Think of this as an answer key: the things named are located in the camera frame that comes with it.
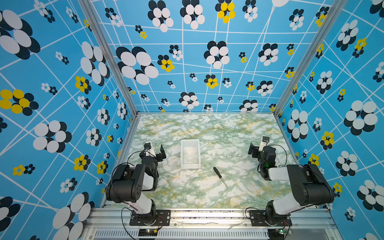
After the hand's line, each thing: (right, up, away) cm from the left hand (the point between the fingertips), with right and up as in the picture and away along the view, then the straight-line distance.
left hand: (155, 146), depth 90 cm
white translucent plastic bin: (+21, -6, +6) cm, 23 cm away
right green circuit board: (+63, -38, -21) cm, 76 cm away
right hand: (+66, 0, +3) cm, 66 cm away
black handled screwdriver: (+39, -17, -3) cm, 42 cm away
